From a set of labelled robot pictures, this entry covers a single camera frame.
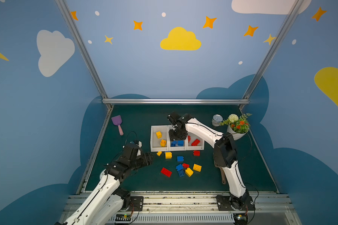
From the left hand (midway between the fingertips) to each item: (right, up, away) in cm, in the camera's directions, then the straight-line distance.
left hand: (150, 156), depth 79 cm
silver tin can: (+48, +21, +28) cm, 60 cm away
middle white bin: (+15, +2, +14) cm, 21 cm away
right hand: (+14, +9, +13) cm, 21 cm away
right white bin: (+31, +3, +13) cm, 34 cm away
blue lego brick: (+14, +5, +14) cm, 20 cm away
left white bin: (+1, +3, +17) cm, 17 cm away
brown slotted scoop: (+32, +3, -24) cm, 40 cm away
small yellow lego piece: (+4, -1, +13) cm, 14 cm away
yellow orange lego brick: (+7, +5, +16) cm, 18 cm away
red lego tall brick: (+25, +8, +18) cm, 32 cm away
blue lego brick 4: (+19, -12, +6) cm, 23 cm away
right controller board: (+49, -31, -6) cm, 59 cm away
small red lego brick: (+21, -8, +7) cm, 24 cm away
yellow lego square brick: (+11, -2, +11) cm, 16 cm away
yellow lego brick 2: (+29, -10, +9) cm, 32 cm away
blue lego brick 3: (+17, -9, +7) cm, 21 cm away
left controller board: (-13, -31, -6) cm, 34 cm away
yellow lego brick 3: (+23, -11, +4) cm, 26 cm away
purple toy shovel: (-31, +21, +32) cm, 49 cm away
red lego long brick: (+9, -10, +5) cm, 15 cm away
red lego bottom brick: (+30, +5, +17) cm, 35 cm away
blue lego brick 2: (+19, +5, +17) cm, 26 cm away
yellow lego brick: (+3, +10, +21) cm, 23 cm away
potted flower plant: (+56, +17, +12) cm, 60 cm away
